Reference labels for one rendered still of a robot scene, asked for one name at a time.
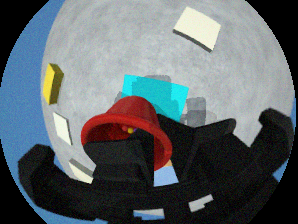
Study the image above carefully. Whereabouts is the yellow rectangular block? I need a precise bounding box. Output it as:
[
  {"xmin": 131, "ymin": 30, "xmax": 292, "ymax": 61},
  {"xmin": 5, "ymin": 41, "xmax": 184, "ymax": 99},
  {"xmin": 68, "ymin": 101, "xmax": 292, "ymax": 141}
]
[{"xmin": 43, "ymin": 63, "xmax": 65, "ymax": 105}]

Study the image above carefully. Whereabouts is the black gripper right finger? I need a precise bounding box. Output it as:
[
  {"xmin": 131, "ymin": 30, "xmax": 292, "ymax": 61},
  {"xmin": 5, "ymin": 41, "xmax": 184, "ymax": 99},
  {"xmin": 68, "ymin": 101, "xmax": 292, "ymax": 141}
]
[{"xmin": 157, "ymin": 115, "xmax": 237, "ymax": 183}]

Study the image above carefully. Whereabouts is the red cup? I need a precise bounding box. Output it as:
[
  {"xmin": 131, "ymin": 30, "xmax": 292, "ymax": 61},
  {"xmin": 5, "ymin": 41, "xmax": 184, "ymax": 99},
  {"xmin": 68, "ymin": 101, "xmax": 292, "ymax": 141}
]
[{"xmin": 80, "ymin": 96, "xmax": 173, "ymax": 172}]

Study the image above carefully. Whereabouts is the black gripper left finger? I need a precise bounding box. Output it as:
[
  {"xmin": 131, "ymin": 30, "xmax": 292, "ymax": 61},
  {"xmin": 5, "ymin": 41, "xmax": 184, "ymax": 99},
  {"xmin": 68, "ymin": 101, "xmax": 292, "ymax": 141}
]
[{"xmin": 82, "ymin": 128, "xmax": 154, "ymax": 186}]

